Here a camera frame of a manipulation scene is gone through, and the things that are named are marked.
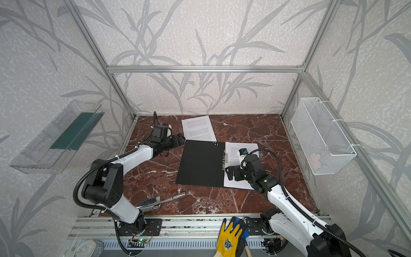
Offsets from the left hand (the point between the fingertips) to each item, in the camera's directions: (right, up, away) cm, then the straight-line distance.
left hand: (182, 135), depth 94 cm
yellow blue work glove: (+27, -45, -26) cm, 59 cm away
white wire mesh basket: (+62, -3, -33) cm, 70 cm away
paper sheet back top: (+8, +4, +19) cm, 21 cm away
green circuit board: (-14, -47, -23) cm, 54 cm away
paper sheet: (+30, -9, +7) cm, 33 cm away
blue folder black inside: (+11, -18, +5) cm, 22 cm away
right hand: (+29, -15, -11) cm, 34 cm away
